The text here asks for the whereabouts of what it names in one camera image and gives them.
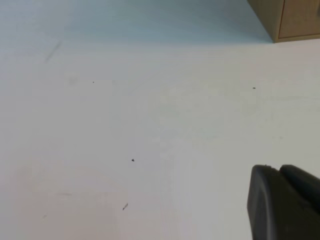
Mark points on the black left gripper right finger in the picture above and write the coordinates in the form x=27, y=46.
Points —
x=294, y=173

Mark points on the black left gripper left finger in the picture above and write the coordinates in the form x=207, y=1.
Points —
x=281, y=209

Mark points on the lower cardboard shoebox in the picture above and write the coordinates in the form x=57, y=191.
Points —
x=288, y=20

